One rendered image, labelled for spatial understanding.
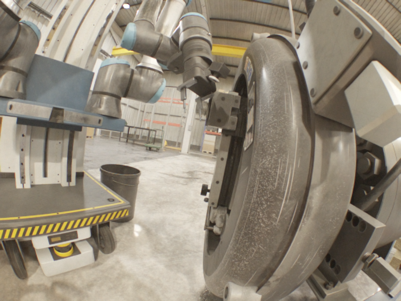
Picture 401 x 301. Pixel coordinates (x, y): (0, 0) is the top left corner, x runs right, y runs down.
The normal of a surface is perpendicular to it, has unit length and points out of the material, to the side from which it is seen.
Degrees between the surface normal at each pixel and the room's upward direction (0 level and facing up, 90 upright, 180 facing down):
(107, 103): 70
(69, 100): 90
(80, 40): 90
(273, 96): 79
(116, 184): 93
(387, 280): 60
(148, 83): 100
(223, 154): 93
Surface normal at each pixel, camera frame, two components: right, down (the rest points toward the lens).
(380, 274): -0.76, -0.65
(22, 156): 0.85, 0.18
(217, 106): -0.07, 0.10
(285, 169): -0.52, -0.14
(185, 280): 0.18, -0.98
